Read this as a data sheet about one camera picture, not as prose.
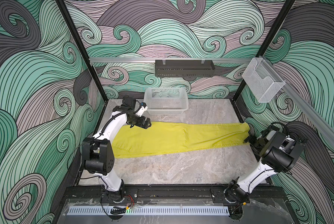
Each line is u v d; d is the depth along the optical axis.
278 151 0.50
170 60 0.96
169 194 0.75
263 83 0.76
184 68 0.96
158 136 0.96
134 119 0.74
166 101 1.18
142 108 0.81
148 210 0.70
